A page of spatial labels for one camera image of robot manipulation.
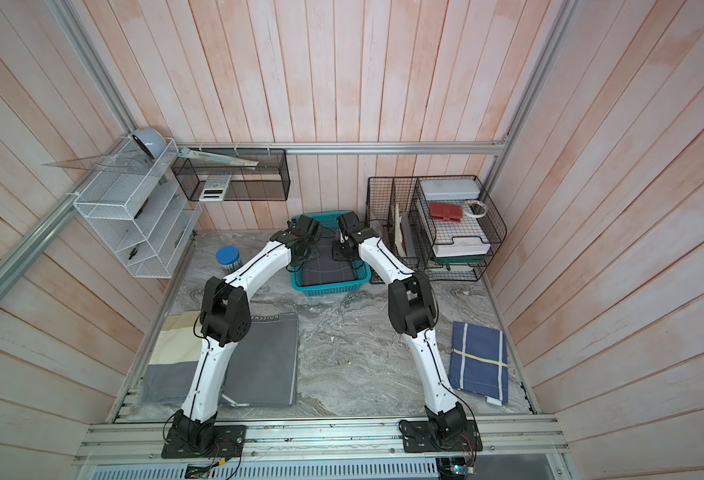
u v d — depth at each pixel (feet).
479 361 2.82
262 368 2.76
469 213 3.22
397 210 3.78
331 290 3.21
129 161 2.82
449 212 3.13
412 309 2.06
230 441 2.40
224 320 1.95
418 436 2.40
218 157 3.00
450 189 3.36
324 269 3.30
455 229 3.05
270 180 3.51
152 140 2.76
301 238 2.56
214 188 3.21
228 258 2.87
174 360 2.81
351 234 2.64
